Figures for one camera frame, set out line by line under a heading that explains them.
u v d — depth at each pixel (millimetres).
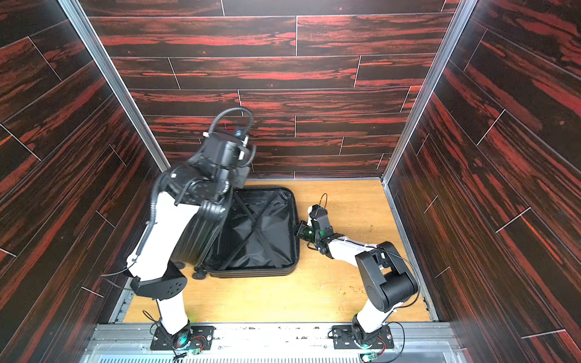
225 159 448
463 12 664
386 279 460
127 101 881
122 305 825
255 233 911
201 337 734
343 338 734
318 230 722
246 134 510
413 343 737
